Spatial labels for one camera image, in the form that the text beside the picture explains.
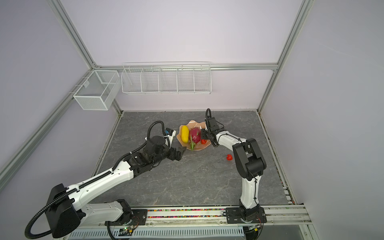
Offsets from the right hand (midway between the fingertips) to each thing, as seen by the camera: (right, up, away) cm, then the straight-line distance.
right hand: (204, 133), depth 100 cm
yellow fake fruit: (-13, 0, -3) cm, 13 cm away
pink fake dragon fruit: (-6, -2, -3) cm, 7 cm away
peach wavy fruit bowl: (-1, -7, -1) cm, 7 cm away
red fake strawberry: (+16, -14, -7) cm, 22 cm away
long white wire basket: (-25, +37, -1) cm, 45 cm away
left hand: (-14, -6, -22) cm, 27 cm away
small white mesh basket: (-70, +28, -2) cm, 76 cm away
